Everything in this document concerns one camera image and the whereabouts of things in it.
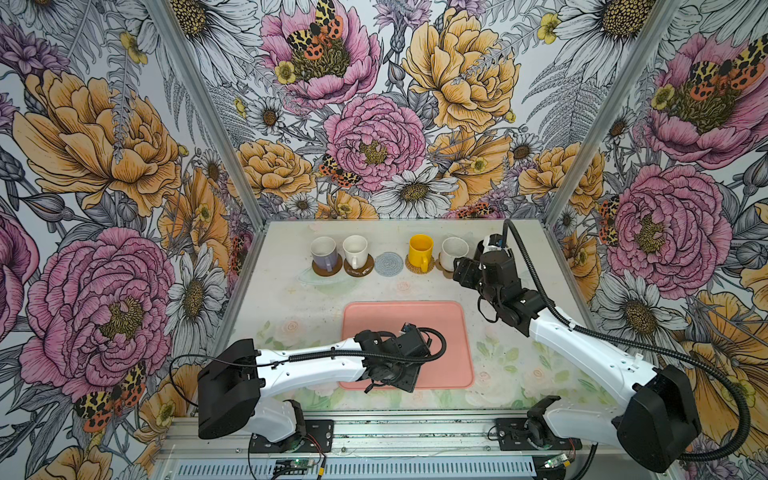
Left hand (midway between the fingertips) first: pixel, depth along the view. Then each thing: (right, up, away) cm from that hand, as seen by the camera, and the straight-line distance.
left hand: (400, 383), depth 77 cm
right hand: (+18, +28, +5) cm, 34 cm away
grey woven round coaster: (-3, +29, +31) cm, 42 cm away
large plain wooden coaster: (-25, +26, +26) cm, 44 cm away
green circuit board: (-25, -17, -6) cm, 31 cm away
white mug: (-14, +34, +23) cm, 43 cm away
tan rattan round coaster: (+7, +27, +28) cm, 40 cm away
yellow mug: (+7, +34, +24) cm, 42 cm away
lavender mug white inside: (-26, +33, +29) cm, 51 cm away
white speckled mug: (+19, +35, +27) cm, 48 cm away
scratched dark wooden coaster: (-12, +26, +28) cm, 40 cm away
